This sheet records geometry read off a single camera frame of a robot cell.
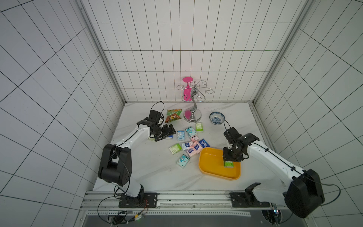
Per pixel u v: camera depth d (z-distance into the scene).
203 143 0.92
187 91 0.98
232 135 0.65
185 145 0.88
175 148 0.90
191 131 0.95
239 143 0.58
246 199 0.68
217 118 1.07
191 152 0.88
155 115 0.72
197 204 0.73
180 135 0.96
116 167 0.44
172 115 1.04
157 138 0.80
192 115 1.10
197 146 0.90
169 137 0.97
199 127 1.00
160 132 0.76
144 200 0.71
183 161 0.85
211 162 0.85
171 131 0.80
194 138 0.95
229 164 0.76
